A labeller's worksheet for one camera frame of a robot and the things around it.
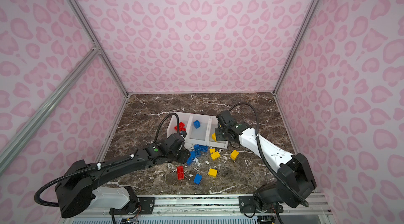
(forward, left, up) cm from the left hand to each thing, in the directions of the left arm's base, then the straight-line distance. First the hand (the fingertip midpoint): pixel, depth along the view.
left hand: (188, 151), depth 82 cm
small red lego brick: (+18, +9, -5) cm, 21 cm away
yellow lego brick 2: (0, -14, -7) cm, 16 cm away
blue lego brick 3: (+2, -3, -8) cm, 9 cm away
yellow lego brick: (+11, -14, -5) cm, 18 cm away
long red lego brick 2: (-9, +4, -7) cm, 12 cm away
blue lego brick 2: (+5, -4, -6) cm, 9 cm away
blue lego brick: (+20, -4, -4) cm, 20 cm away
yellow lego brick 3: (0, -25, -6) cm, 25 cm away
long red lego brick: (+19, +6, -5) cm, 20 cm away
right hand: (+8, -18, +4) cm, 20 cm away
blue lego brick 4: (-12, -5, -7) cm, 14 cm away
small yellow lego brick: (+4, -13, -7) cm, 15 cm away
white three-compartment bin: (+19, -5, -8) cm, 21 cm away
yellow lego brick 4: (-9, -13, -6) cm, 17 cm away
